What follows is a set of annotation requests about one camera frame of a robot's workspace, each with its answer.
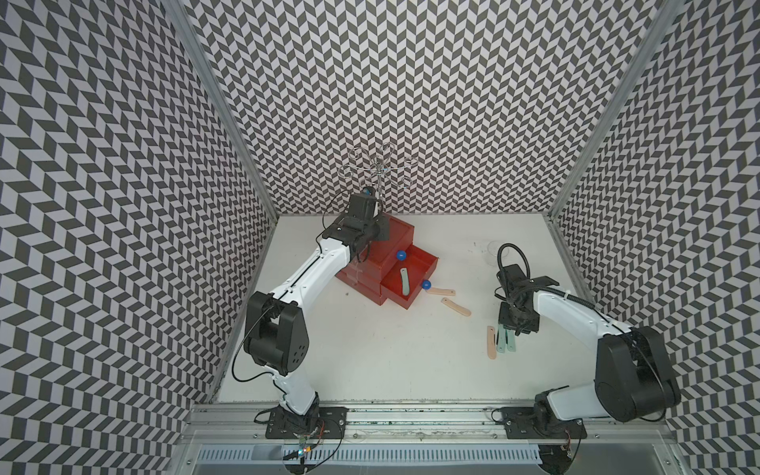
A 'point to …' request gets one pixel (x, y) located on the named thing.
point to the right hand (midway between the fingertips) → (514, 330)
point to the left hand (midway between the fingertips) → (381, 227)
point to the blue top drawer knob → (401, 255)
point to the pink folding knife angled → (455, 307)
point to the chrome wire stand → (377, 165)
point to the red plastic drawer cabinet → (394, 268)
